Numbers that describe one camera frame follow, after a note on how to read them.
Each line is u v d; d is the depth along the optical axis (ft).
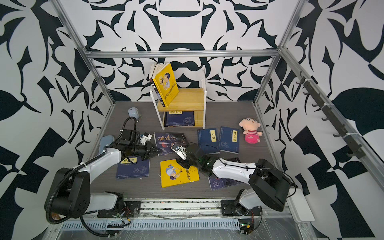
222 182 2.68
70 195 1.37
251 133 3.16
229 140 3.25
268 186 1.41
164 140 2.93
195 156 2.08
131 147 2.43
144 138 2.71
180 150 2.29
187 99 3.09
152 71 2.58
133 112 3.40
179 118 3.37
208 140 3.27
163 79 2.66
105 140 3.17
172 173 2.79
